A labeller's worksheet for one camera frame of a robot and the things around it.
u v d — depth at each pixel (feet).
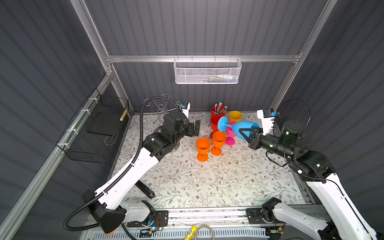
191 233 2.24
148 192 2.58
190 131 1.99
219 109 3.45
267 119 1.63
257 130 1.70
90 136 2.37
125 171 1.35
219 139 3.01
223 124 2.28
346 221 1.19
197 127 2.00
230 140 3.35
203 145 2.92
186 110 1.90
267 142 1.64
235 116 3.33
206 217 2.47
